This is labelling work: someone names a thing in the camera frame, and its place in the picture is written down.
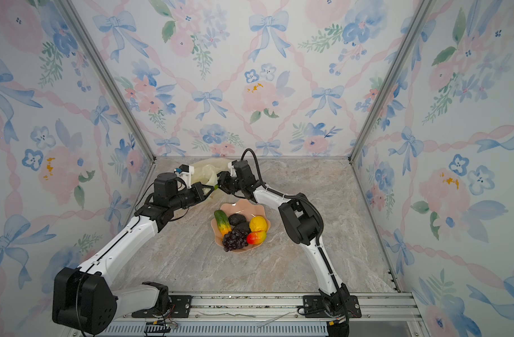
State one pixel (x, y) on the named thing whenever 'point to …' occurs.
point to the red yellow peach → (257, 237)
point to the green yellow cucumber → (222, 222)
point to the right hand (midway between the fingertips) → (211, 181)
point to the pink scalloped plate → (249, 209)
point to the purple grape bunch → (235, 239)
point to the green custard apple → (216, 187)
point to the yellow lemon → (258, 224)
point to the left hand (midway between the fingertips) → (215, 186)
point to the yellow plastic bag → (206, 170)
